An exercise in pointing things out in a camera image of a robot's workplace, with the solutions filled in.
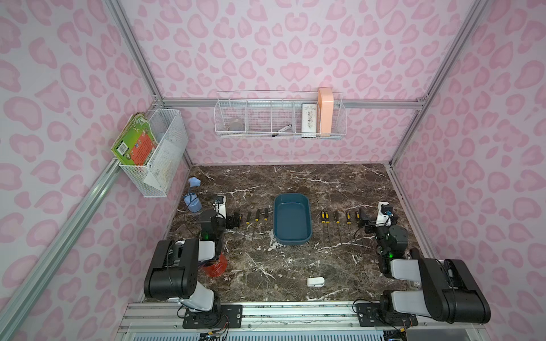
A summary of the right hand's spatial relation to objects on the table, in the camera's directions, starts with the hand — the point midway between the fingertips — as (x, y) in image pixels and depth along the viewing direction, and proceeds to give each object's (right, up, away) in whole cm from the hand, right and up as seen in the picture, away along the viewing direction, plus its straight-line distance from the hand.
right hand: (372, 206), depth 87 cm
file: (-16, -8, +11) cm, 21 cm away
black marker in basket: (-35, +35, +11) cm, 51 cm away
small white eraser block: (-24, -26, -9) cm, 37 cm away
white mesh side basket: (-86, +34, +7) cm, 93 cm away
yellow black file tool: (-44, -5, +12) cm, 46 cm away
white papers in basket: (-84, +15, -3) cm, 85 cm away
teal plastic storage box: (-32, -7, +10) cm, 35 cm away
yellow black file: (-49, -7, +11) cm, 50 cm away
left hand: (-61, 0, +7) cm, 61 cm away
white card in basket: (-26, +36, +4) cm, 44 cm away
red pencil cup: (-60, -22, -8) cm, 65 cm away
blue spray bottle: (-78, +2, +9) cm, 78 cm away
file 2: (-7, -8, +10) cm, 14 cm away
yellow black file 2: (-52, -6, +11) cm, 54 cm away
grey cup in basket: (-58, +36, +11) cm, 69 cm away
